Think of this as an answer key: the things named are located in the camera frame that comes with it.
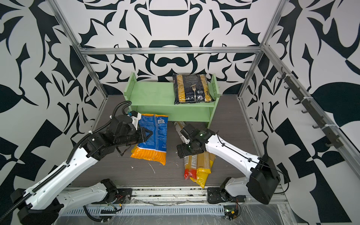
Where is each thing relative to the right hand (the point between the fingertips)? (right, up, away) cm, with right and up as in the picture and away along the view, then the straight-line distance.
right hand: (184, 152), depth 78 cm
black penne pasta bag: (+2, +35, +2) cm, 35 cm away
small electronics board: (+23, -28, -7) cm, 37 cm away
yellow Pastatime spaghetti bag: (+12, -6, +4) cm, 14 cm away
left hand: (-15, +14, -10) cm, 23 cm away
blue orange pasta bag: (-15, +5, -11) cm, 19 cm away
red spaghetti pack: (+3, -8, +3) cm, 9 cm away
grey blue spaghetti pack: (-3, +12, +21) cm, 24 cm away
